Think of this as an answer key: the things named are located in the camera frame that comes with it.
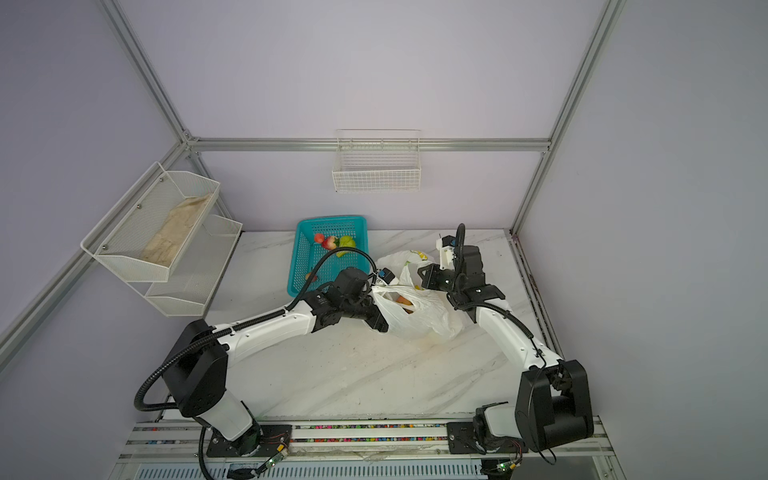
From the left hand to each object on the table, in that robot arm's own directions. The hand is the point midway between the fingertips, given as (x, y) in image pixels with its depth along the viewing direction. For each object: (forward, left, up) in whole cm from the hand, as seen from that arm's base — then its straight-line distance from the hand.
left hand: (395, 314), depth 80 cm
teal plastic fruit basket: (+33, +33, -13) cm, 48 cm away
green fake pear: (+37, +19, -10) cm, 42 cm away
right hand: (+11, -6, +6) cm, 14 cm away
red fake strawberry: (+36, +24, -10) cm, 44 cm away
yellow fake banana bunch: (0, -2, +8) cm, 8 cm away
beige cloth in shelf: (+13, +60, +15) cm, 63 cm away
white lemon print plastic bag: (-4, -10, +6) cm, 12 cm away
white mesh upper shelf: (+13, +66, +20) cm, 70 cm away
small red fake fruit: (+23, +30, -13) cm, 40 cm away
